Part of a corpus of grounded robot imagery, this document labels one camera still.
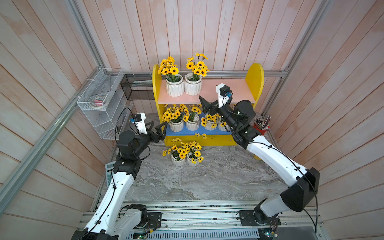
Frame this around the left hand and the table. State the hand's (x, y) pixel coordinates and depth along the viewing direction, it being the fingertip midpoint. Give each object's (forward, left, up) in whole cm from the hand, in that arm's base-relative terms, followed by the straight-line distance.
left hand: (161, 124), depth 70 cm
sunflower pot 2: (-5, -7, -22) cm, 24 cm away
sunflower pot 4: (+12, -16, -13) cm, 24 cm away
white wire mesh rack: (+6, +29, -5) cm, 30 cm away
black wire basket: (+43, +23, -9) cm, 50 cm away
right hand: (+8, -21, +13) cm, 26 cm away
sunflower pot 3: (+13, -5, -8) cm, 16 cm away
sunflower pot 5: (+12, -26, -12) cm, 31 cm away
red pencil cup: (+19, -62, -22) cm, 69 cm away
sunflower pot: (-1, -16, -23) cm, 28 cm away
